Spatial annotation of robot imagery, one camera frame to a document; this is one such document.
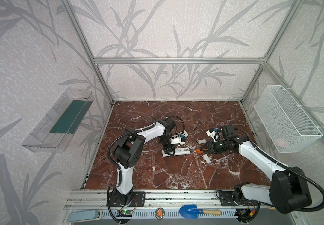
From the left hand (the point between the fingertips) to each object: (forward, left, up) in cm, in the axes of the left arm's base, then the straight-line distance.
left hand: (173, 146), depth 90 cm
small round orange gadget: (-35, +7, -2) cm, 36 cm away
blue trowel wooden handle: (-34, -10, -2) cm, 35 cm away
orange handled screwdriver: (-5, -15, +6) cm, 17 cm away
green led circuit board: (-35, +25, -5) cm, 43 cm away
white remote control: (+11, -9, -3) cm, 14 cm away
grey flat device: (-37, +42, +2) cm, 56 cm away
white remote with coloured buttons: (-3, -4, -1) cm, 5 cm away
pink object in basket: (-5, -55, +19) cm, 59 cm away
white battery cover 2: (-5, -21, -3) cm, 22 cm away
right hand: (-2, -18, +8) cm, 19 cm away
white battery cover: (+5, -19, -3) cm, 20 cm away
